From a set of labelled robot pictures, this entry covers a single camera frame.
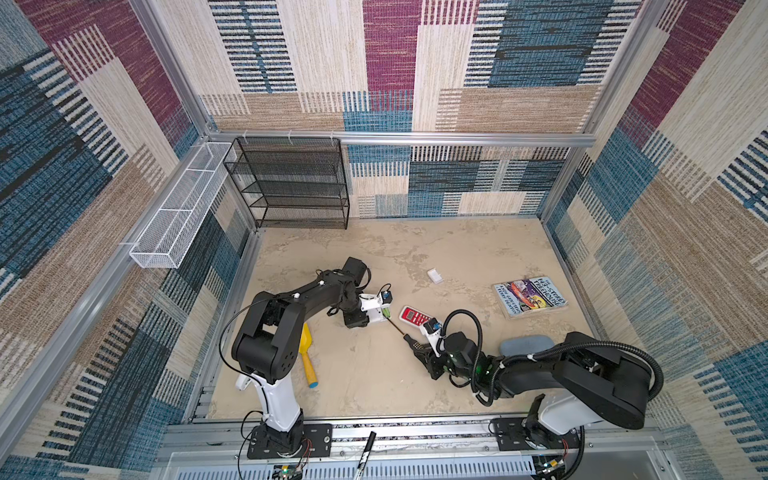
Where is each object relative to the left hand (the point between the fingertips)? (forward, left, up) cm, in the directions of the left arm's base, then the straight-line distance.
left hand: (359, 310), depth 95 cm
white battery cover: (+13, -26, -1) cm, 29 cm away
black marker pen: (-37, -4, 0) cm, 37 cm away
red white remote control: (-2, -17, 0) cm, 17 cm away
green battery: (-1, -9, +1) cm, 9 cm away
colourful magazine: (+4, -56, +2) cm, 56 cm away
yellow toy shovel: (-10, +15, -1) cm, 18 cm away
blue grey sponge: (-12, -49, -1) cm, 50 cm away
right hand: (-14, -18, -1) cm, 23 cm away
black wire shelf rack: (+45, +25, +16) cm, 54 cm away
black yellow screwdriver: (-11, -16, +1) cm, 20 cm away
